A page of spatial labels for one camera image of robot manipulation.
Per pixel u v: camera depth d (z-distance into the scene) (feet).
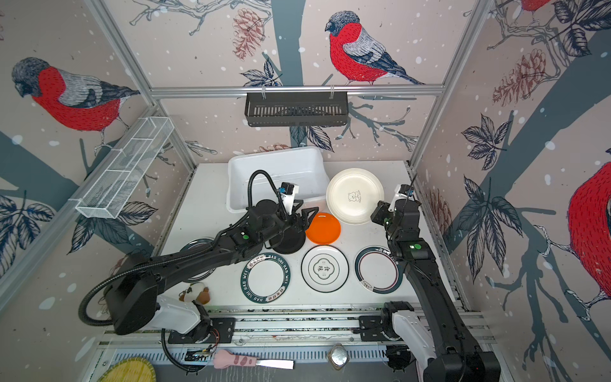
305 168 3.64
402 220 1.85
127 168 2.59
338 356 1.98
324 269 2.82
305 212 2.25
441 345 1.31
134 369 2.20
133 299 1.35
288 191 2.16
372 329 2.40
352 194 2.67
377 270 2.84
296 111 3.50
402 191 2.23
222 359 2.20
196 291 2.60
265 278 2.76
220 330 2.40
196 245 3.04
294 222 2.25
